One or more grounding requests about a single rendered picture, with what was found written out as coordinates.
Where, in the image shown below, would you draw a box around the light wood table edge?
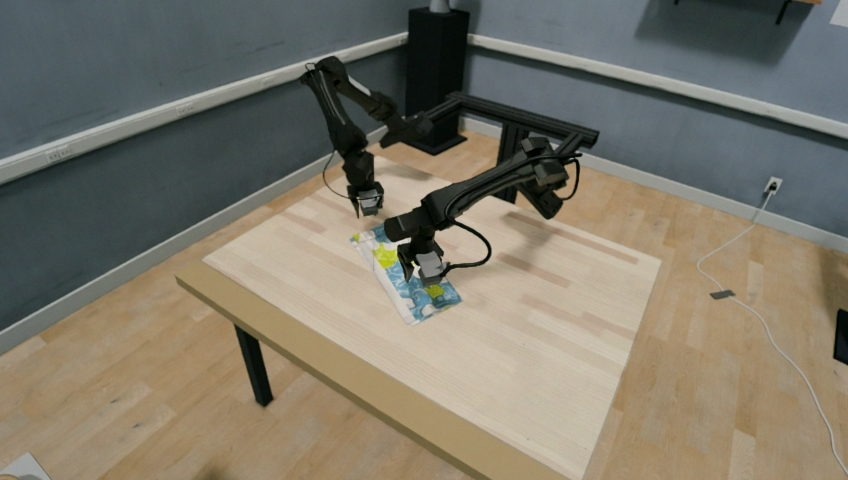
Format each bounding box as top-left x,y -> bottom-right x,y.
174,260 -> 567,480

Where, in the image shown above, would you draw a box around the white floral patterned shorts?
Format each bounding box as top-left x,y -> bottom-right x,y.
349,220 -> 464,327

